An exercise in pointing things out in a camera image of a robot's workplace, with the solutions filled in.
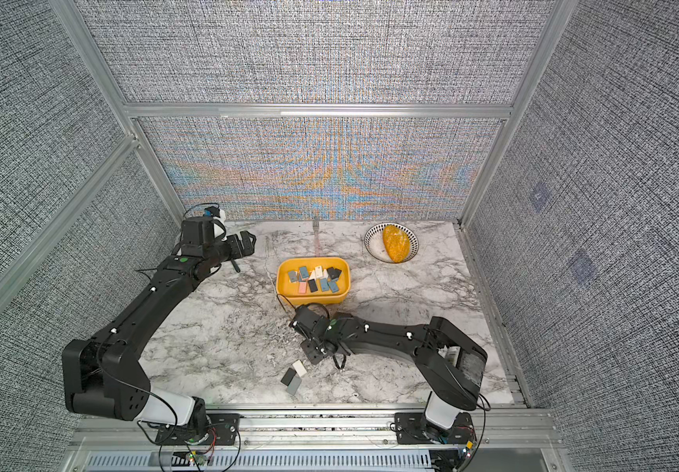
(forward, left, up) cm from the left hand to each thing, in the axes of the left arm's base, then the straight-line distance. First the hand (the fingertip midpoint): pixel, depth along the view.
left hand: (247, 236), depth 85 cm
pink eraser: (-4, -14, -22) cm, 27 cm away
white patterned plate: (+14, -41, -22) cm, 48 cm away
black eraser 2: (-33, -11, -22) cm, 41 cm away
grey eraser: (0, -11, -21) cm, 24 cm away
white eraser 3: (-31, -14, -23) cm, 41 cm away
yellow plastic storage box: (-6, -9, -22) cm, 25 cm away
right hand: (-24, -19, -18) cm, 35 cm away
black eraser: (+1, -25, -21) cm, 33 cm away
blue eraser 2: (-4, -21, -22) cm, 31 cm away
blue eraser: (+2, -14, -22) cm, 26 cm away
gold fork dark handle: (+5, +10, -23) cm, 25 cm away
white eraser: (+1, -17, -22) cm, 28 cm away
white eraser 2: (+2, -19, -22) cm, 29 cm away
